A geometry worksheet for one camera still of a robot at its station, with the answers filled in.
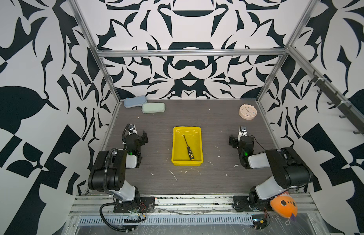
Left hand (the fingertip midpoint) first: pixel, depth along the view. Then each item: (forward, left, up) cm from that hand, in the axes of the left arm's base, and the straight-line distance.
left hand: (133, 131), depth 93 cm
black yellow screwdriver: (-12, -35, -6) cm, 37 cm away
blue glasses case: (+30, +5, -4) cm, 31 cm away
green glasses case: (+24, -10, -5) cm, 26 cm away
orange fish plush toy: (-44, -75, +3) cm, 86 cm away
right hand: (-3, -68, -2) cm, 68 cm away
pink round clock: (+17, -80, -5) cm, 82 cm away
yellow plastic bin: (-14, -29, -9) cm, 33 cm away
